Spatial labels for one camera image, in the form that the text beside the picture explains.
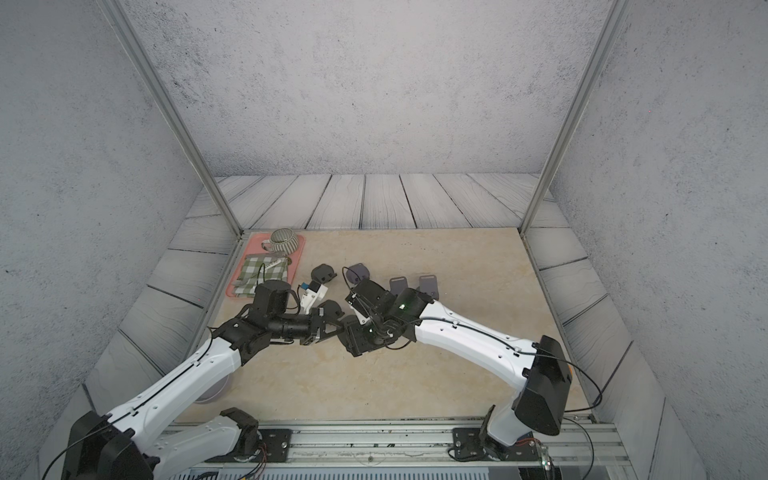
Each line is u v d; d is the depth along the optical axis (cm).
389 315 51
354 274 108
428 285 99
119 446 38
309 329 66
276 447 73
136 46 75
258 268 108
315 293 72
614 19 71
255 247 116
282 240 111
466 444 73
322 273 108
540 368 41
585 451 73
